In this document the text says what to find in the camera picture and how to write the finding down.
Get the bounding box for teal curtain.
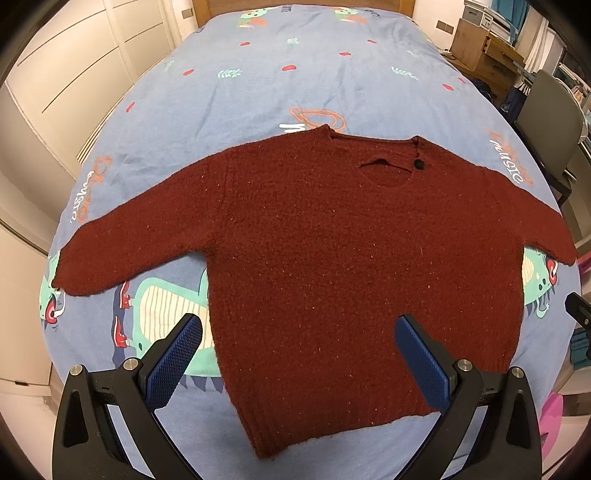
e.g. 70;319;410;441
491;0;529;31

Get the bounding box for wall socket plate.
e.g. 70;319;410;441
436;20;454;34

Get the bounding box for dark bag on floor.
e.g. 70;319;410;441
499;87;527;124

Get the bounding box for dark red knit sweater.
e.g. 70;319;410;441
52;126;577;458

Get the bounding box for grey storage box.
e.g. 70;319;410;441
462;0;494;30

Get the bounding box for white wardrobe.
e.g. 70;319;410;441
1;1;201;399

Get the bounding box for wooden bedside cabinet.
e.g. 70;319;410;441
450;19;525;105

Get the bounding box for wooden headboard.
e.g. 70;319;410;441
191;0;417;28

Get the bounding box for folded teal cloth stack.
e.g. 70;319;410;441
570;327;591;370

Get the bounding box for grey office chair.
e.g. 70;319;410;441
514;70;586;207

